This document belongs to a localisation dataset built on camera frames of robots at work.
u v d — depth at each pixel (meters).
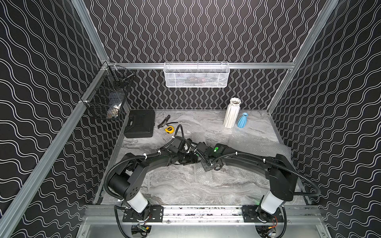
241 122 1.05
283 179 0.45
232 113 0.98
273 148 0.98
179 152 0.74
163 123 1.11
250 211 0.75
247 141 1.01
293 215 0.76
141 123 1.06
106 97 0.93
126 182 0.46
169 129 1.06
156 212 0.75
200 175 0.79
